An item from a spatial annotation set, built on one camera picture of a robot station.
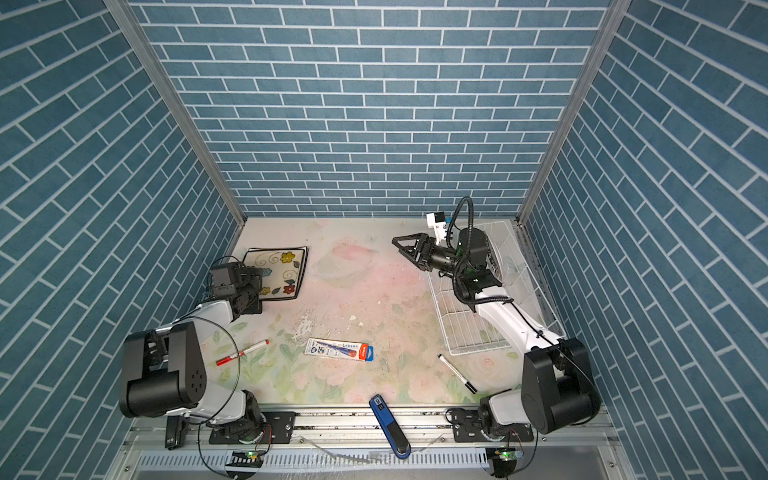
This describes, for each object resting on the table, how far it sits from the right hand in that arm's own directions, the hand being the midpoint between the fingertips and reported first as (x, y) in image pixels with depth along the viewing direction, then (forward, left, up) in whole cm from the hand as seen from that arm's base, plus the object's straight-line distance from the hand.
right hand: (394, 245), depth 73 cm
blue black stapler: (-38, -4, -27) cm, 47 cm away
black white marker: (-20, -19, -31) cm, 41 cm away
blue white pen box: (-16, +16, -30) cm, 37 cm away
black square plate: (+9, +40, -27) cm, 49 cm away
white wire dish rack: (-8, -22, -29) cm, 37 cm away
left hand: (+2, +43, -22) cm, 48 cm away
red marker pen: (-19, +43, -29) cm, 56 cm away
